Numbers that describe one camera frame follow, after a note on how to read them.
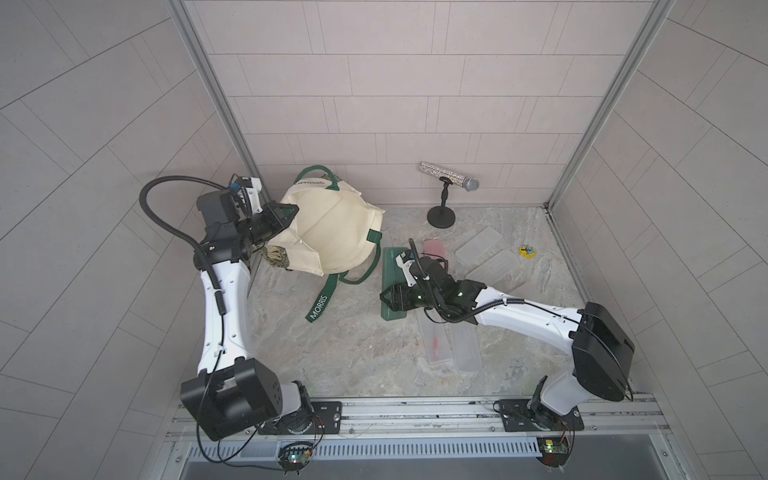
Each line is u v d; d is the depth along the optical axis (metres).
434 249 1.03
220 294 0.44
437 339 0.83
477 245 1.05
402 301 0.68
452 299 0.60
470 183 0.94
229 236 0.53
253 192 0.63
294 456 0.64
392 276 0.75
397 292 0.69
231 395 0.41
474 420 0.72
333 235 0.90
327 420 0.71
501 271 0.97
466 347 0.81
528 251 1.02
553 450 0.68
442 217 1.15
